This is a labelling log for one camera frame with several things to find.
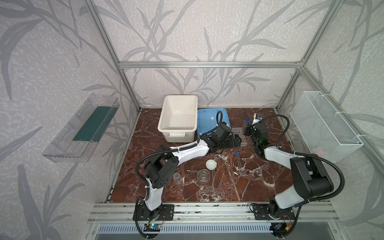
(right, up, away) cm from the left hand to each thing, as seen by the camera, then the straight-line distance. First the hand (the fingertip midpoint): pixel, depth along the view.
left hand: (238, 138), depth 84 cm
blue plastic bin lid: (-17, +11, +28) cm, 35 cm away
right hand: (+10, +12, +8) cm, 17 cm away
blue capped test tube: (+2, -15, +7) cm, 16 cm away
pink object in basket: (+35, -5, -12) cm, 38 cm away
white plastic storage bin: (-39, +12, +31) cm, 52 cm away
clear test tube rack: (+2, +3, +2) cm, 4 cm away
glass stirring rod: (-27, -20, +3) cm, 33 cm away
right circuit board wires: (+18, -44, -11) cm, 49 cm away
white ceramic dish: (-16, -16, +5) cm, 23 cm away
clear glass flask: (-20, -20, -4) cm, 29 cm away
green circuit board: (-45, -42, -13) cm, 63 cm away
